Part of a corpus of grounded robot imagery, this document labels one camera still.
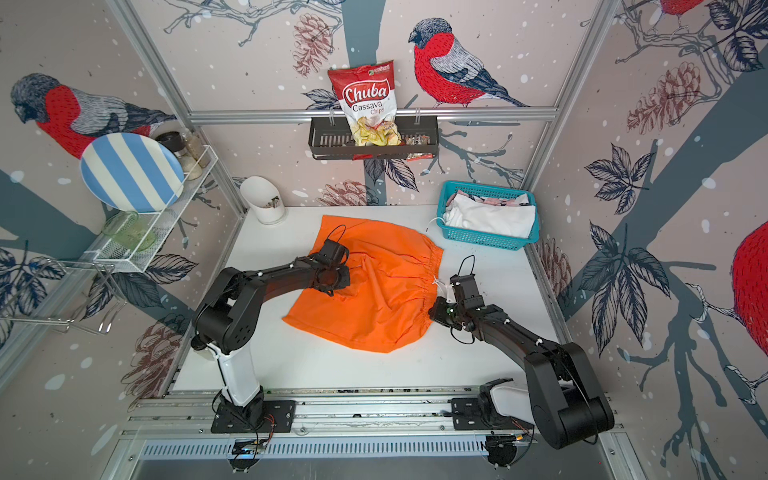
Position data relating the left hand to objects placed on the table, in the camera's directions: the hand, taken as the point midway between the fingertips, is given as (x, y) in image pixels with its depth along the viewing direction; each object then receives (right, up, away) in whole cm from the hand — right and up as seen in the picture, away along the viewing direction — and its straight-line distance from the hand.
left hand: (350, 274), depth 99 cm
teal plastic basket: (+45, +12, +5) cm, 47 cm away
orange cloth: (+15, -1, -1) cm, 15 cm away
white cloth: (+57, +19, +8) cm, 61 cm away
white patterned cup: (-35, +27, +13) cm, 46 cm away
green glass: (-49, +15, -29) cm, 59 cm away
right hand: (+26, -9, -9) cm, 29 cm away
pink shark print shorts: (+55, +27, +19) cm, 64 cm away
